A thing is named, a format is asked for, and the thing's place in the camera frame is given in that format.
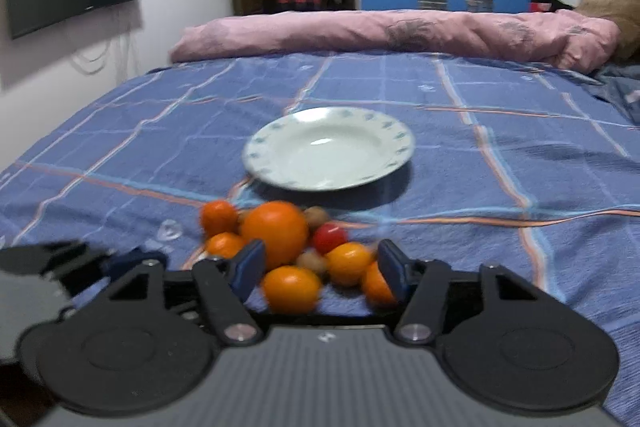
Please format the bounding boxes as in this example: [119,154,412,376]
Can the large orange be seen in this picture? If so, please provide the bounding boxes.
[241,201,310,272]

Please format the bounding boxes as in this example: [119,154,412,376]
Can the white floral rim plate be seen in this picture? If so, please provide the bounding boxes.
[243,106,416,192]

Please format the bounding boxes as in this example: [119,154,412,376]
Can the small tan longan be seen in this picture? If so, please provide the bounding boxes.
[295,251,328,277]

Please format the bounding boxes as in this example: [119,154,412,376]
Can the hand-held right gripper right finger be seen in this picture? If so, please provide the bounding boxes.
[377,239,543,347]

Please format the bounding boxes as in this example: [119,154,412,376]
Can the blue plaid bedsheet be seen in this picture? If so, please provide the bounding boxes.
[0,51,640,427]

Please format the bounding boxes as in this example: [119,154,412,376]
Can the pink duvet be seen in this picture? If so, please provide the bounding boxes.
[169,9,623,71]

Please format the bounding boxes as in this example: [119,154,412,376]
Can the brown pillow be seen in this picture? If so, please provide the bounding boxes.
[574,0,640,61]

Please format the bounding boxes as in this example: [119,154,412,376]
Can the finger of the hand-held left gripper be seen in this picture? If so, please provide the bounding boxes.
[44,242,167,289]

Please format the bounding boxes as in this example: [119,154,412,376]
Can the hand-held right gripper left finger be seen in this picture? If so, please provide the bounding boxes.
[103,240,267,348]

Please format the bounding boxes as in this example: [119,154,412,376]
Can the red cherry tomato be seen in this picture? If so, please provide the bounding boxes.
[311,223,349,256]

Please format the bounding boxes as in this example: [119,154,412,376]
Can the brown kiwi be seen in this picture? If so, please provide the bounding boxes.
[303,206,330,230]

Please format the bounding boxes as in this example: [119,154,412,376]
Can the white wall cables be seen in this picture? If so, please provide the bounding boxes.
[69,6,142,78]

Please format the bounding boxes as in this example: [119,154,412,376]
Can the black and red cloth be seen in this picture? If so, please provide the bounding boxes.
[528,0,576,14]

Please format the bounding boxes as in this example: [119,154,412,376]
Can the small orange mandarin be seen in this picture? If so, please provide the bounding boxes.
[262,266,323,314]
[200,200,240,236]
[361,261,398,306]
[325,242,374,287]
[205,232,246,260]

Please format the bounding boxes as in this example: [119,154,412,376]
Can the grey blue blanket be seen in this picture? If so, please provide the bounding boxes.
[586,61,640,126]

